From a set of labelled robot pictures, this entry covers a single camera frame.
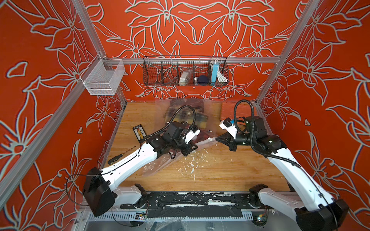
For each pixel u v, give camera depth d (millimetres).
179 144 608
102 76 932
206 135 896
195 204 727
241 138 603
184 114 1030
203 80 943
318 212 362
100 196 380
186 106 580
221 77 914
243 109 1139
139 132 985
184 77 922
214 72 852
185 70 954
